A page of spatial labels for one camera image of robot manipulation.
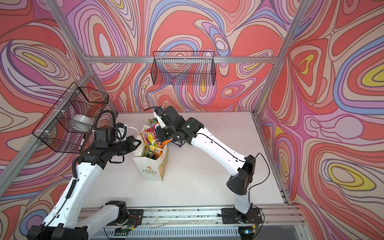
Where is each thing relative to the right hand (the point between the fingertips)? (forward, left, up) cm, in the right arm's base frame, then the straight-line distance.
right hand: (160, 137), depth 71 cm
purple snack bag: (+13, -5, -25) cm, 29 cm away
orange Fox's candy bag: (0, +5, -1) cm, 5 cm away
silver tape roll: (+9, +38, +5) cm, 40 cm away
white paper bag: (-10, +5, -14) cm, 18 cm away
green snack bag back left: (+33, +14, -23) cm, 43 cm away
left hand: (+1, +10, -4) cm, 11 cm away
